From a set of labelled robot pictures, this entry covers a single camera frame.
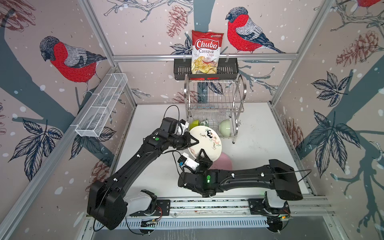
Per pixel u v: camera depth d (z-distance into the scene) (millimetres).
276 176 486
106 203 384
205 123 901
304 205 758
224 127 905
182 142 658
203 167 646
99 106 776
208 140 775
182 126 725
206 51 835
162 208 729
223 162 860
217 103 1039
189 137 669
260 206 732
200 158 666
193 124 923
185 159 635
